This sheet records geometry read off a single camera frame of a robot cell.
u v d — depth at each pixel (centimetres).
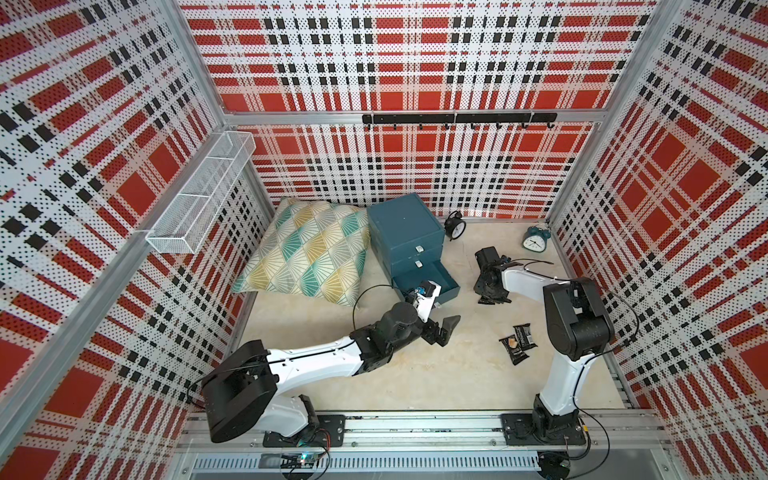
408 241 86
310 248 93
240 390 42
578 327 51
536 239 108
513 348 86
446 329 68
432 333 67
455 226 111
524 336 88
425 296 65
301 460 69
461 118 89
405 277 97
